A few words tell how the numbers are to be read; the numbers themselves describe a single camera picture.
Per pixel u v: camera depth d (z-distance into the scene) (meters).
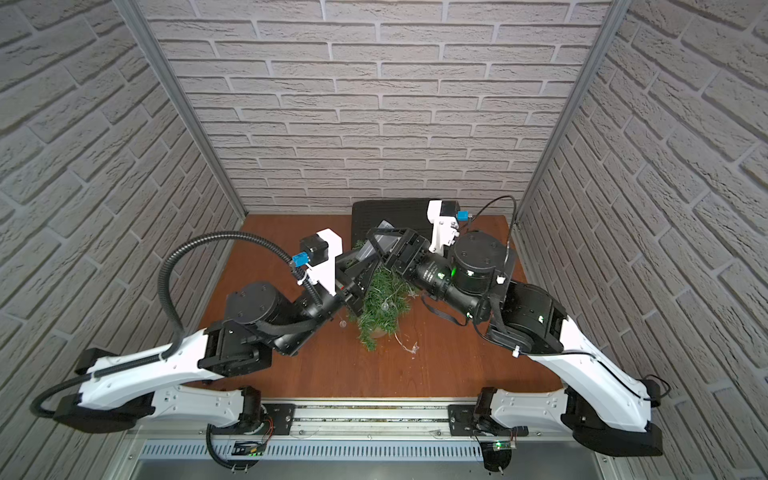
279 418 0.75
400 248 0.41
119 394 0.39
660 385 0.41
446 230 0.44
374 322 0.69
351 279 0.41
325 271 0.38
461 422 0.74
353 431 0.73
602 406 0.38
